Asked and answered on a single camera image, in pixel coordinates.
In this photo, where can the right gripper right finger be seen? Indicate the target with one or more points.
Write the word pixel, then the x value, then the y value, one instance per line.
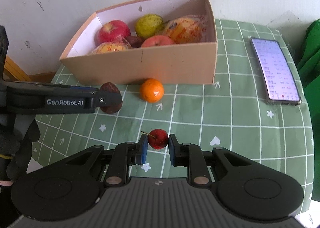
pixel 191 157

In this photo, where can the dark date in box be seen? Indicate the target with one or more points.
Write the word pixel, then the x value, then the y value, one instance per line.
pixel 134 41

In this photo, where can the wrapped yellow fruit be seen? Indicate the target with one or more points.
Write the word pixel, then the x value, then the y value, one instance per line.
pixel 186 29
pixel 111 47

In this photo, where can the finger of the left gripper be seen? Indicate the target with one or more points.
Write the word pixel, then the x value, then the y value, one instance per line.
pixel 108 101

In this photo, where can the green pear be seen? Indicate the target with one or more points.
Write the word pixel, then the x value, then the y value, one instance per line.
pixel 148 25

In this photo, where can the smartphone with lit screen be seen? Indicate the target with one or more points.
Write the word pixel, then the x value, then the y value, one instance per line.
pixel 279 82

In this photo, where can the wrapped yellow fruit right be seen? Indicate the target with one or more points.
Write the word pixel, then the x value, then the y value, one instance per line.
pixel 186 29

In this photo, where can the large red apple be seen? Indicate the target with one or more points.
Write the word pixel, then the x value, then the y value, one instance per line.
pixel 113 30

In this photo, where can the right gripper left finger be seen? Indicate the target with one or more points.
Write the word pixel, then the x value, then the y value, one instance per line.
pixel 122 157

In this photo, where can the wrapped yellow fruit left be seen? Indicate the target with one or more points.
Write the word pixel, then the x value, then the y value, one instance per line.
pixel 111 47

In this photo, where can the brown cardboard box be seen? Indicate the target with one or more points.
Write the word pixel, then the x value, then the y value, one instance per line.
pixel 193 63

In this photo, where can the orange-red apple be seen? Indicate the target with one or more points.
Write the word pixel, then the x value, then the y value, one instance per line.
pixel 158 40

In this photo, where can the bright green cloth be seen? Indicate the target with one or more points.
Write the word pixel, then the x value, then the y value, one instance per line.
pixel 308 69

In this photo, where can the black gloved left hand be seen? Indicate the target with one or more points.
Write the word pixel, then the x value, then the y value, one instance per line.
pixel 18 132

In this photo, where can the small orange tangerine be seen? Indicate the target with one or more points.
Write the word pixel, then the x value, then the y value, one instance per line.
pixel 151 90

